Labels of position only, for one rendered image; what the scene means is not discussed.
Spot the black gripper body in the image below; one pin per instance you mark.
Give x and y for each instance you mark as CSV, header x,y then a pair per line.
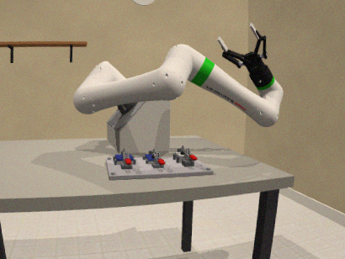
x,y
256,67

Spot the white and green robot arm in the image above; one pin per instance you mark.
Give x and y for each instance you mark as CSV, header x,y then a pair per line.
x,y
168,82

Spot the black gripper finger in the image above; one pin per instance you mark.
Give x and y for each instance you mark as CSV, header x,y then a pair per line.
x,y
232,56
259,38

